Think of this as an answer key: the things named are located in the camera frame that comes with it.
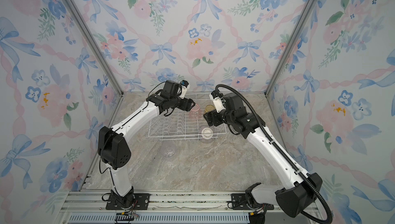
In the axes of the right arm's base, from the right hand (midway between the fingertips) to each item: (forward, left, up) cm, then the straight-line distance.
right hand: (211, 110), depth 74 cm
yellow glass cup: (+16, 0, -17) cm, 23 cm away
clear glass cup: (-9, +24, -28) cm, 38 cm away
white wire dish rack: (+6, +17, -22) cm, 29 cm away
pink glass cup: (+13, +9, -19) cm, 25 cm away
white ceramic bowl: (0, +2, -21) cm, 21 cm away
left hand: (+12, +12, -5) cm, 18 cm away
